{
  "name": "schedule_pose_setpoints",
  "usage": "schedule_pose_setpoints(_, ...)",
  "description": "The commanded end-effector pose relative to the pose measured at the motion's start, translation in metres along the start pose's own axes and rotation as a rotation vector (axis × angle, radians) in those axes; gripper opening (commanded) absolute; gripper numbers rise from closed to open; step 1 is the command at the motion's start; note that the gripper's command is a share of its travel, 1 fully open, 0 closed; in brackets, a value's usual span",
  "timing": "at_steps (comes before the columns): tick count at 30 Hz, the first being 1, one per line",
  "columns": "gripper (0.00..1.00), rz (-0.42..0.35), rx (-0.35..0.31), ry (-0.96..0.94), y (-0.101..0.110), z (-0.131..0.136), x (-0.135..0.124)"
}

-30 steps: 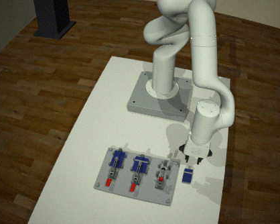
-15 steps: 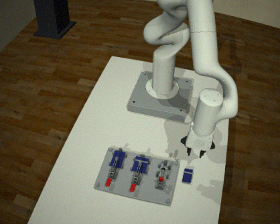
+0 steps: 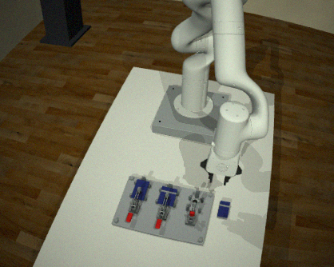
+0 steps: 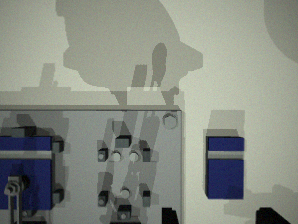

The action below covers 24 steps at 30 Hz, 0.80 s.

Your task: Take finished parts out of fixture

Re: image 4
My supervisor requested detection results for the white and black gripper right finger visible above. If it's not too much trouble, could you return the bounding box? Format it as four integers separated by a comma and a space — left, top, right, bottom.
256, 207, 290, 224

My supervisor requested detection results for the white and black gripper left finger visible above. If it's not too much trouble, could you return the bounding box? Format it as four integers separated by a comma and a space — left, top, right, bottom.
162, 207, 179, 224

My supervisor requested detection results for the light grey fixture plate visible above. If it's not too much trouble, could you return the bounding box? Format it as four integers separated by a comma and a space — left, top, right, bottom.
0, 109, 182, 224

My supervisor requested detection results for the blue rectangular block with slot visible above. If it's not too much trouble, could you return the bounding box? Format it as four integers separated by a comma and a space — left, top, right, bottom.
205, 136, 244, 199
0, 136, 55, 210

